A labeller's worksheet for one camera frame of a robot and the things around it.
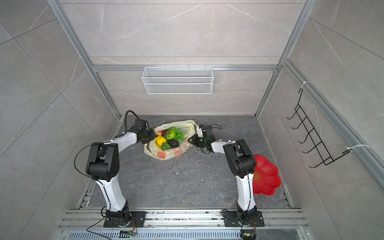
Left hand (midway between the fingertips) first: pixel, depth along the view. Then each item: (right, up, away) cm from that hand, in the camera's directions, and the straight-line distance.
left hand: (155, 132), depth 101 cm
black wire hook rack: (+83, -9, -39) cm, 92 cm away
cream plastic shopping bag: (+23, +4, 0) cm, 23 cm away
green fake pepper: (+8, -9, -5) cm, 13 cm away
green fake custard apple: (+11, -2, -3) cm, 11 cm away
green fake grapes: (+16, -2, +3) cm, 16 cm away
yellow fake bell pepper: (+4, -5, -3) cm, 7 cm away
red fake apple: (+3, -1, 0) cm, 3 cm away
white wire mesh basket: (+14, +36, -1) cm, 38 cm away
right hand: (+23, -5, -1) cm, 23 cm away
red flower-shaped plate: (+70, -27, -14) cm, 77 cm away
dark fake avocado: (+13, -7, -2) cm, 15 cm away
